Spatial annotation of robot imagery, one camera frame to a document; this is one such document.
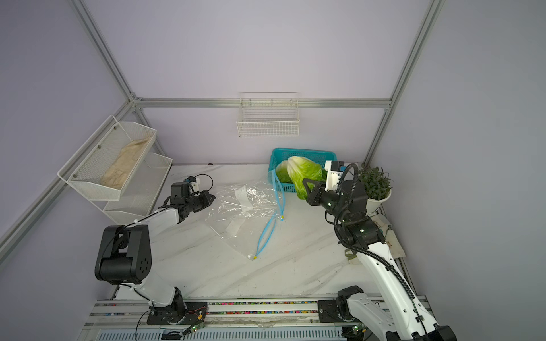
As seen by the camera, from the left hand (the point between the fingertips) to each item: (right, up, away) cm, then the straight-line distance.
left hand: (215, 199), depth 95 cm
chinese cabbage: (+31, +13, +11) cm, 36 cm away
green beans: (+59, -22, -9) cm, 64 cm away
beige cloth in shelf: (-30, +11, -19) cm, 37 cm away
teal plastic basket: (+30, +23, +19) cm, 42 cm away
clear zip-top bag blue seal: (+14, -13, 0) cm, 19 cm away
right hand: (+39, +7, -26) cm, 47 cm away
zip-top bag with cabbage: (+16, 0, -3) cm, 16 cm away
